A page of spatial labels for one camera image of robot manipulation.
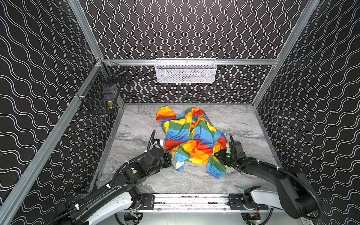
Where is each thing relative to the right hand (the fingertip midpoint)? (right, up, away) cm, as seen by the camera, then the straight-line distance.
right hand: (216, 156), depth 90 cm
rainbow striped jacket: (-16, +11, +7) cm, 20 cm away
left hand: (-25, +4, -17) cm, 30 cm away
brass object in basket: (-64, +33, -8) cm, 72 cm away
